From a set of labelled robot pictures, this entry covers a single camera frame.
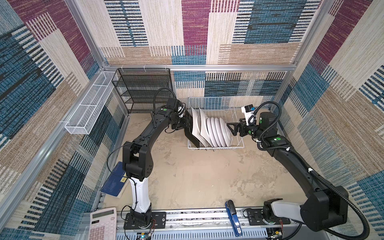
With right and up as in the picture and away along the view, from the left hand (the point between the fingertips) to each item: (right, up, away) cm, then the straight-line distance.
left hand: (189, 123), depth 90 cm
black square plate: (0, -3, -9) cm, 9 cm away
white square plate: (+4, -2, -3) cm, 5 cm away
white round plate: (+17, -5, -2) cm, 18 cm away
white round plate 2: (+14, -5, -2) cm, 16 cm away
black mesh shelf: (-37, +26, +18) cm, 49 cm away
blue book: (-41, -32, -5) cm, 53 cm away
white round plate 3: (+12, -4, -2) cm, 13 cm away
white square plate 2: (+8, -5, -4) cm, 11 cm away
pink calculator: (-40, -48, -18) cm, 65 cm away
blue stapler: (+20, -42, -18) cm, 50 cm away
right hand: (+23, 0, -10) cm, 26 cm away
